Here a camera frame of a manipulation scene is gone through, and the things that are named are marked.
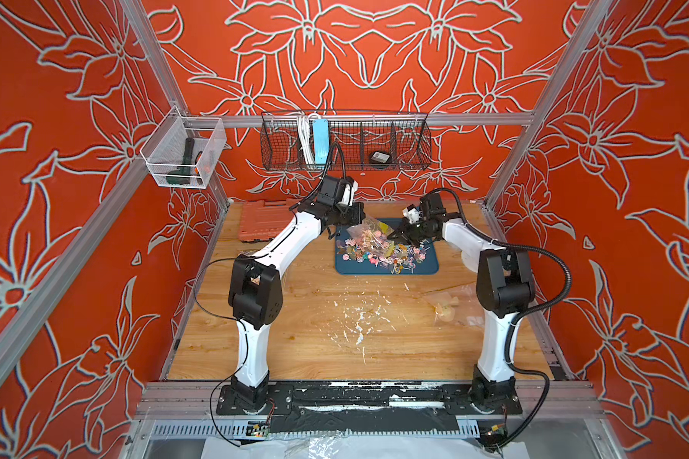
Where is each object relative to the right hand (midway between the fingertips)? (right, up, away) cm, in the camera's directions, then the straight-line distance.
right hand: (390, 232), depth 95 cm
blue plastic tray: (+15, -12, +5) cm, 20 cm away
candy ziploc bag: (-6, -1, -2) cm, 7 cm away
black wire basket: (-16, +35, +12) cm, 40 cm away
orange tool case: (-48, +4, +13) cm, 50 cm away
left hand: (-9, +7, -7) cm, 13 cm away
